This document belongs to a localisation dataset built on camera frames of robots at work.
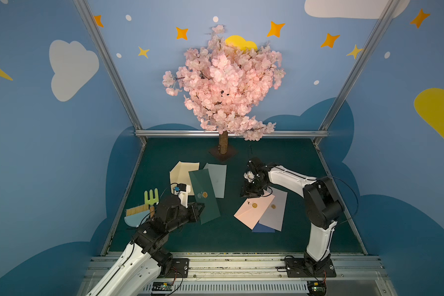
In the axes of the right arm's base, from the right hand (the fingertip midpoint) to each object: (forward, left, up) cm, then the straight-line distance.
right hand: (245, 193), depth 93 cm
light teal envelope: (+15, +16, -7) cm, 23 cm away
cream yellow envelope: (+11, +37, -1) cm, 38 cm away
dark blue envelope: (-15, -7, -5) cm, 17 cm away
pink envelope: (-7, -4, -4) cm, 9 cm away
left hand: (-13, +18, +14) cm, 27 cm away
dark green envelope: (-9, +19, +15) cm, 26 cm away
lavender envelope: (-9, -14, -5) cm, 18 cm away
